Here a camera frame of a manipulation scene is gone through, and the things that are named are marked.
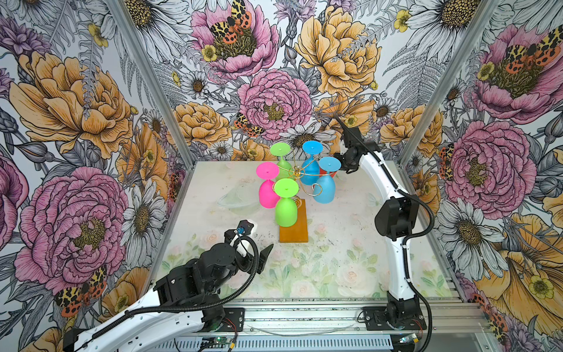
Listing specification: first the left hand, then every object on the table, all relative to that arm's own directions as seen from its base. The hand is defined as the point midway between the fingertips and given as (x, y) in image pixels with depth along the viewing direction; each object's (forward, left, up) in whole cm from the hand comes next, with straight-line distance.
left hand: (257, 244), depth 68 cm
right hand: (+37, -32, -6) cm, 49 cm away
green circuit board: (-22, +13, -22) cm, 34 cm away
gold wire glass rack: (+21, -13, +10) cm, 26 cm away
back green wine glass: (+32, -8, +10) cm, 35 cm away
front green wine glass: (+11, -9, +2) cm, 14 cm away
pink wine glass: (+20, -3, +12) cm, 23 cm away
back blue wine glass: (+28, -19, +2) cm, 34 cm away
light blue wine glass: (+21, -23, +2) cm, 31 cm away
